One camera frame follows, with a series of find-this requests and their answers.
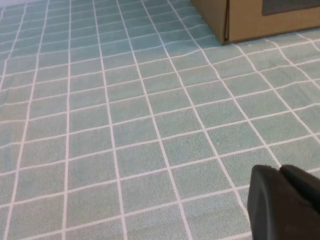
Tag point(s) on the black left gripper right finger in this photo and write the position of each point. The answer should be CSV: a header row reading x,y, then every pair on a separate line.
x,y
306,184

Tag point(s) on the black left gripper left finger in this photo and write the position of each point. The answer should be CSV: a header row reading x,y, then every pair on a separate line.
x,y
276,210

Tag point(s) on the cyan checkered tablecloth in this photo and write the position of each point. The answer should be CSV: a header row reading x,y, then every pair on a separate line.
x,y
127,120

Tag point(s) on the brown cardboard shoebox shell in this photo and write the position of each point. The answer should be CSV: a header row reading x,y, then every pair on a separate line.
x,y
214,13

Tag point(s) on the brown cardboard lower drawer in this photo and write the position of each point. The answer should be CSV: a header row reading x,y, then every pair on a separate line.
x,y
254,19

